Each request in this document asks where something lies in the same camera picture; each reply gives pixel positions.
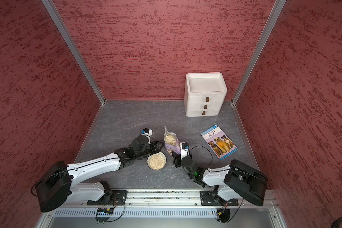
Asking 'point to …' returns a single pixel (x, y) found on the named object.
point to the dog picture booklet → (219, 142)
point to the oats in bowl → (156, 161)
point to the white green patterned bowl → (156, 161)
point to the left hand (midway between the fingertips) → (161, 147)
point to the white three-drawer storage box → (204, 94)
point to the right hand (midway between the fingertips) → (176, 153)
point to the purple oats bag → (172, 142)
